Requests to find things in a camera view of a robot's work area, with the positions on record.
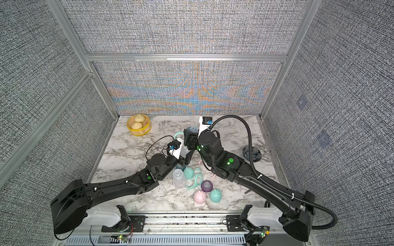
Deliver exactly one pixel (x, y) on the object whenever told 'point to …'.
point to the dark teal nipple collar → (193, 129)
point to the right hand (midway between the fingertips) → (189, 128)
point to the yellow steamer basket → (146, 126)
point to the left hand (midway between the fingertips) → (191, 143)
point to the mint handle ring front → (198, 172)
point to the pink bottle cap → (199, 197)
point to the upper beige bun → (139, 118)
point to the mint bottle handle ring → (178, 132)
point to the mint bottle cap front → (215, 196)
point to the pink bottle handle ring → (199, 163)
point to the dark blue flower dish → (256, 153)
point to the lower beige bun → (136, 125)
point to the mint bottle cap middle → (189, 172)
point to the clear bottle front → (179, 181)
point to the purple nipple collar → (207, 185)
